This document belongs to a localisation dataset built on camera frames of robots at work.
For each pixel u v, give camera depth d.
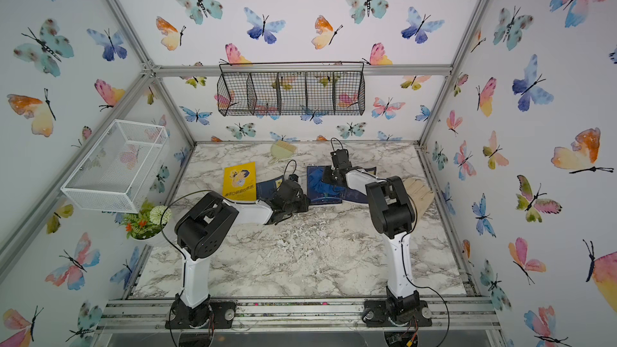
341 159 0.84
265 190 1.02
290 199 0.81
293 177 0.91
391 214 0.59
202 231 0.54
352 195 1.01
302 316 0.75
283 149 1.18
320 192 1.01
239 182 1.04
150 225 0.78
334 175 0.91
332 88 0.98
